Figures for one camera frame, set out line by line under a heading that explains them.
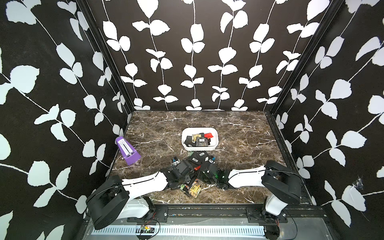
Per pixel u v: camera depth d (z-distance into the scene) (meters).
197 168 0.67
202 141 0.98
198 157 0.93
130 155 0.89
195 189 0.81
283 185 0.45
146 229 0.70
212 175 0.66
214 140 1.01
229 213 0.75
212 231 0.70
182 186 0.82
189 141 1.02
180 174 0.65
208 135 1.03
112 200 0.41
